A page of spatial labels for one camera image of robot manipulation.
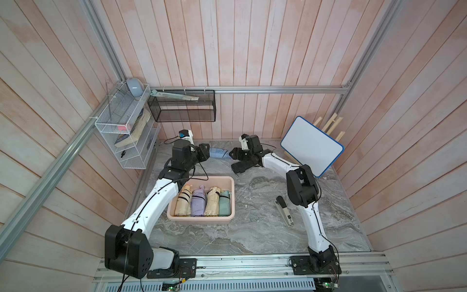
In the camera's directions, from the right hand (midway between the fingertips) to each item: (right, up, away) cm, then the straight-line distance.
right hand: (231, 153), depth 103 cm
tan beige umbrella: (-9, -23, -20) cm, 32 cm away
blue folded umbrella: (-7, 0, +7) cm, 10 cm away
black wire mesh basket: (-39, +26, +3) cm, 47 cm away
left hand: (-12, +2, -22) cm, 25 cm away
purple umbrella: (-16, -23, -17) cm, 33 cm away
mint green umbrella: (-4, -25, -17) cm, 30 cm away
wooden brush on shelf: (-43, +7, -25) cm, 51 cm away
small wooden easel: (+48, +14, -20) cm, 54 cm away
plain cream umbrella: (-22, -24, -22) cm, 39 cm away
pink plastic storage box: (-3, -15, -16) cm, 22 cm away
